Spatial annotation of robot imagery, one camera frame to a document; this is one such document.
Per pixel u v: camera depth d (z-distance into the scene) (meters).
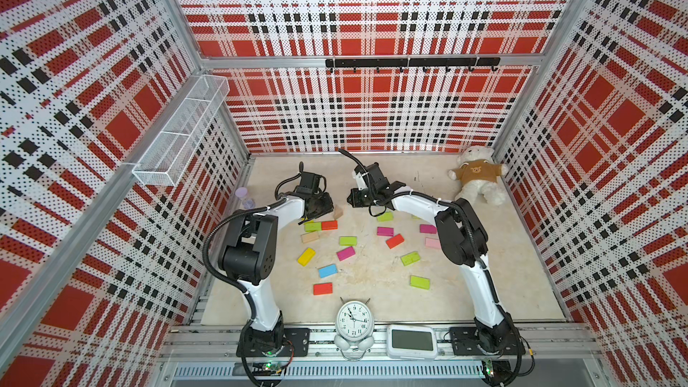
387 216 0.86
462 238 0.60
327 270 0.88
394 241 0.94
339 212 1.00
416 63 0.90
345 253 0.91
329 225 0.99
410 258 0.89
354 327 0.73
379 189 0.80
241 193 0.98
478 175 1.04
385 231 0.96
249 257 0.50
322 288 0.84
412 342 0.70
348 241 0.93
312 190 0.80
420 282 0.85
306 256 0.91
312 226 0.97
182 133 0.75
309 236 0.95
